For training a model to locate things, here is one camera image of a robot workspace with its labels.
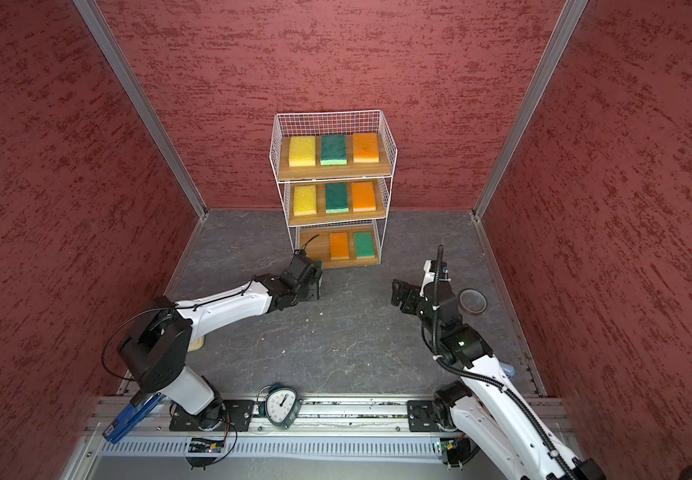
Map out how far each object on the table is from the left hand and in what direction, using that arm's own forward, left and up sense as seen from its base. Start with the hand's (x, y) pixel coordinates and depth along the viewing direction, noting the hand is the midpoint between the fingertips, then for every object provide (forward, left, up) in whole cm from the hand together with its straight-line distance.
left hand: (310, 292), depth 90 cm
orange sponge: (+21, -8, -4) cm, 23 cm away
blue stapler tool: (-34, +42, -4) cm, 54 cm away
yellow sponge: (+20, +2, +20) cm, 28 cm away
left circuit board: (-39, +24, -9) cm, 47 cm away
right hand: (-5, -27, +11) cm, 30 cm away
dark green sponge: (+22, -8, +19) cm, 30 cm away
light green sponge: (+23, -17, -5) cm, 29 cm away
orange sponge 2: (+23, -16, +20) cm, 34 cm away
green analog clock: (-31, +4, -2) cm, 31 cm away
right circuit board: (-39, -39, -6) cm, 56 cm away
